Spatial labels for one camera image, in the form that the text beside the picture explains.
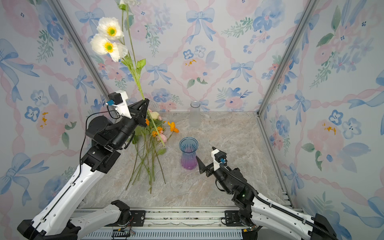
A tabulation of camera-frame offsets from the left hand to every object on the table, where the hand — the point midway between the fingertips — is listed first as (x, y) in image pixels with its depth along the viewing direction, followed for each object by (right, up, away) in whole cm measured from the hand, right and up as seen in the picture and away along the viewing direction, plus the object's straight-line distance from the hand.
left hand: (146, 98), depth 56 cm
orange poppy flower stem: (+3, -11, +44) cm, 45 cm away
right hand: (+23, -22, +14) cm, 35 cm away
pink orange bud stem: (-9, -15, +44) cm, 47 cm away
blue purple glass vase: (+15, -22, +27) cm, 38 cm away
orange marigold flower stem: (-13, -28, +39) cm, 49 cm away
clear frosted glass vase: (+19, -4, +53) cm, 56 cm away
